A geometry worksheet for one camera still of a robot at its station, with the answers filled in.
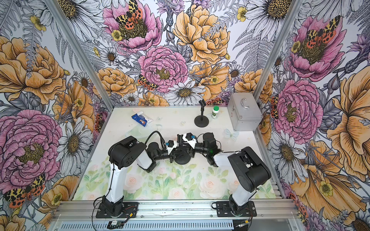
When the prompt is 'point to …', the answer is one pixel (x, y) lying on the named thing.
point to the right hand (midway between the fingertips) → (180, 147)
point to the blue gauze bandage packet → (141, 118)
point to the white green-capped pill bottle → (215, 112)
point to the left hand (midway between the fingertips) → (184, 152)
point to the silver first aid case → (244, 113)
